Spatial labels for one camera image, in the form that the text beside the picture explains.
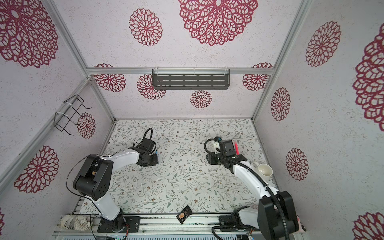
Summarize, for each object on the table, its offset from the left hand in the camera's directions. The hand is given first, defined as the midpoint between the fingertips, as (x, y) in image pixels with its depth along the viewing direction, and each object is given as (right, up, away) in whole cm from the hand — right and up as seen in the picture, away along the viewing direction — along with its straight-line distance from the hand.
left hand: (154, 164), depth 96 cm
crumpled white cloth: (-32, -23, -25) cm, 46 cm away
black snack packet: (+20, -22, -22) cm, 36 cm away
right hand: (+34, +8, -11) cm, 37 cm away
